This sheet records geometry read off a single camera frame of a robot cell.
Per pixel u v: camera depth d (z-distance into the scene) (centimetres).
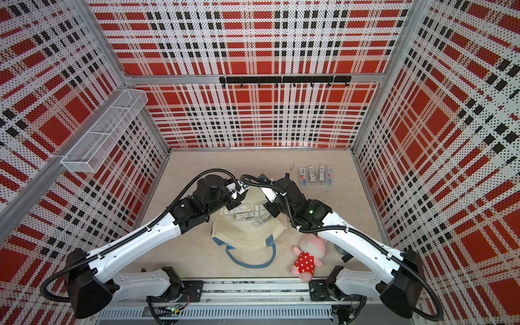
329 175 107
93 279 38
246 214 91
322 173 108
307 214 52
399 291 37
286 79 89
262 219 88
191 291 73
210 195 55
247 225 87
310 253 77
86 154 69
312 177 107
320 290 73
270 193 64
